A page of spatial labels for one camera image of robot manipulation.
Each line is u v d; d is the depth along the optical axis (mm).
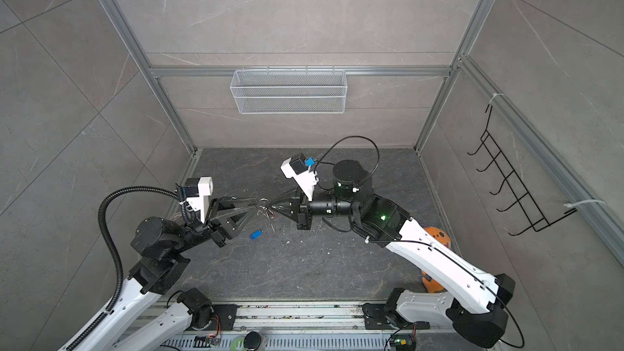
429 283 793
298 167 453
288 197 496
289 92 1007
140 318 465
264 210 511
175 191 454
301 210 451
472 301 378
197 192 452
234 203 526
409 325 624
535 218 610
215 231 466
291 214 493
